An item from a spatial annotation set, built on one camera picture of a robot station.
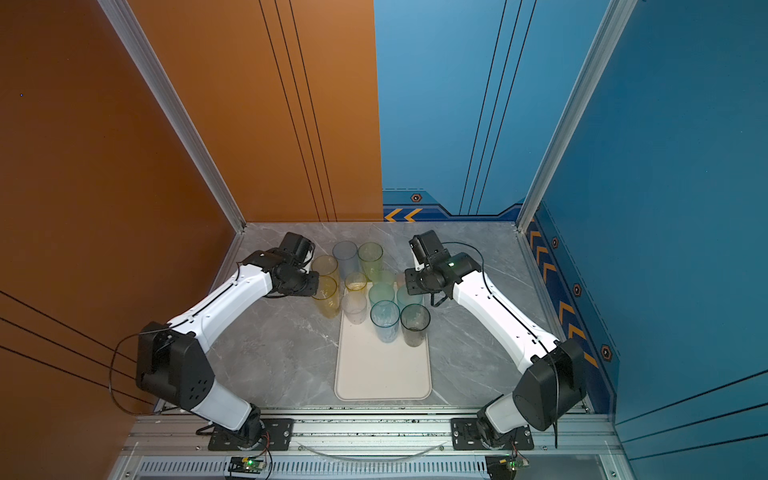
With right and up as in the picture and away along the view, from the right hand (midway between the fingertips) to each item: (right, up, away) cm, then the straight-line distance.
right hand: (411, 282), depth 81 cm
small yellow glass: (-17, -2, +18) cm, 25 cm away
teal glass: (-2, -6, +12) cm, 14 cm away
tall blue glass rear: (-20, +8, +13) cm, 25 cm away
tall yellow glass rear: (-28, +4, +19) cm, 33 cm away
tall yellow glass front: (-24, -5, +5) cm, 26 cm away
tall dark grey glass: (+1, -11, +2) cm, 11 cm away
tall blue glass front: (-7, -11, +8) cm, 15 cm away
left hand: (-28, -1, +6) cm, 29 cm away
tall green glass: (-12, +7, +12) cm, 19 cm away
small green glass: (-8, -1, +16) cm, 18 cm away
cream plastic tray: (-12, -25, +1) cm, 27 cm away
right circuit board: (+22, -43, -10) cm, 49 cm away
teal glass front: (-9, -4, +9) cm, 13 cm away
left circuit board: (-40, -43, -10) cm, 60 cm away
